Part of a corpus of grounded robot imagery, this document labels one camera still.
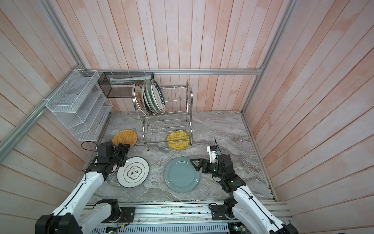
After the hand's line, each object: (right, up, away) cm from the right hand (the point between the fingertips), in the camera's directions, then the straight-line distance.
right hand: (195, 161), depth 79 cm
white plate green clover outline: (-37, -10, +9) cm, 39 cm away
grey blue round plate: (-8, -11, +7) cm, 15 cm away
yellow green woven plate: (-10, +9, +22) cm, 26 cm away
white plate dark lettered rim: (-23, +38, +11) cm, 46 cm away
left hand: (-38, +5, +5) cm, 39 cm away
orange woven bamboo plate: (-47, +11, +25) cm, 54 cm away
